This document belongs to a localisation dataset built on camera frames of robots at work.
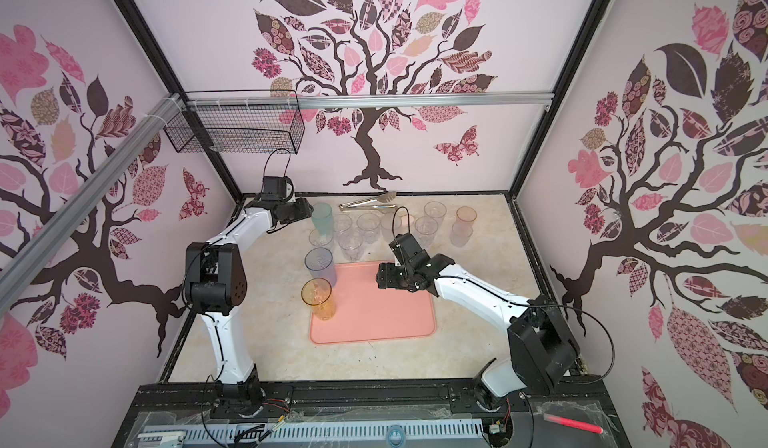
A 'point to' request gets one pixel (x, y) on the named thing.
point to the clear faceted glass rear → (436, 210)
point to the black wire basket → (239, 121)
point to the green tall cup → (322, 216)
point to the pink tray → (364, 311)
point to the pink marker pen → (572, 423)
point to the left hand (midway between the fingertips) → (308, 210)
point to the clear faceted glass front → (426, 227)
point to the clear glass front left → (320, 237)
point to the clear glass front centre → (351, 242)
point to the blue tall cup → (319, 261)
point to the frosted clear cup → (390, 225)
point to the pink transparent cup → (465, 216)
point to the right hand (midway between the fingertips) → (385, 274)
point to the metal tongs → (370, 204)
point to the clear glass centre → (368, 224)
